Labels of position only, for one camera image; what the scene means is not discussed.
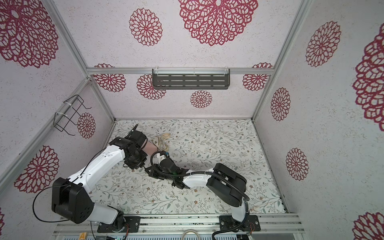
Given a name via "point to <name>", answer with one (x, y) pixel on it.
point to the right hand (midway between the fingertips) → (142, 168)
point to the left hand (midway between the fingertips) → (143, 164)
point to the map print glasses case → (164, 142)
